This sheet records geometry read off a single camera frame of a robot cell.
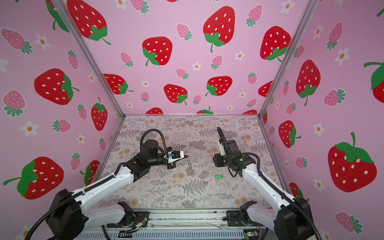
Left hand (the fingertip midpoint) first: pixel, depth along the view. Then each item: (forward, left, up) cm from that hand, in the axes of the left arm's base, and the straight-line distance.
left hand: (185, 153), depth 74 cm
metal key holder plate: (+1, -1, -22) cm, 22 cm away
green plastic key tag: (-3, -19, -22) cm, 29 cm away
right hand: (+3, -16, -10) cm, 19 cm away
